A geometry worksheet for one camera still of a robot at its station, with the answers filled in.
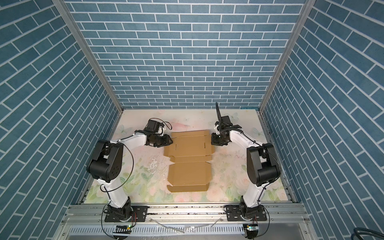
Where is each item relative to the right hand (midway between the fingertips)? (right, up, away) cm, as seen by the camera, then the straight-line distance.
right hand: (211, 140), depth 94 cm
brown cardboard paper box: (-14, -8, +2) cm, 16 cm away
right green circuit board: (+19, -42, -20) cm, 50 cm away
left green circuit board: (-45, -41, -22) cm, 65 cm away
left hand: (-27, -1, +3) cm, 27 cm away
